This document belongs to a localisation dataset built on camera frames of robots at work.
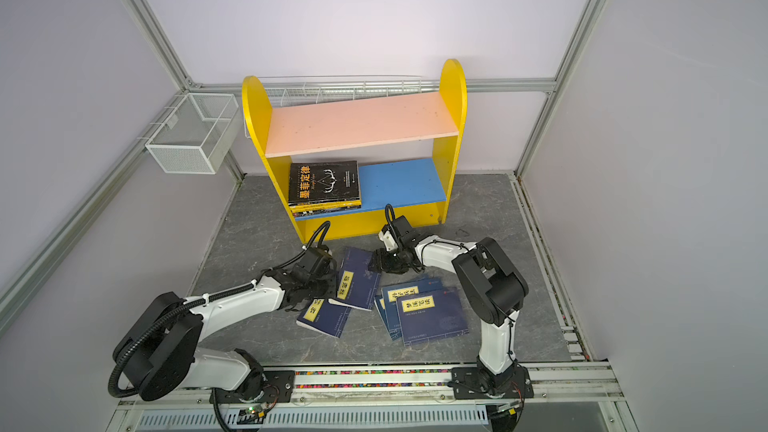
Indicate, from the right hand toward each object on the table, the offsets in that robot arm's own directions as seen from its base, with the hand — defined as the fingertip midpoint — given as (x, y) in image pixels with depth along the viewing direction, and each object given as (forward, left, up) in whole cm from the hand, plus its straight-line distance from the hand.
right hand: (376, 270), depth 93 cm
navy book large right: (-14, -17, 0) cm, 22 cm away
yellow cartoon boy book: (+12, +15, +18) cm, 26 cm away
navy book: (-5, +5, +1) cm, 7 cm away
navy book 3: (-9, -5, +1) cm, 10 cm away
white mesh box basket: (+35, +58, +27) cm, 73 cm away
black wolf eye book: (+12, +15, +15) cm, 24 cm away
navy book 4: (-11, -2, 0) cm, 11 cm away
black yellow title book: (+19, +15, +21) cm, 32 cm away
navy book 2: (-14, +15, 0) cm, 20 cm away
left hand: (-7, +11, +1) cm, 13 cm away
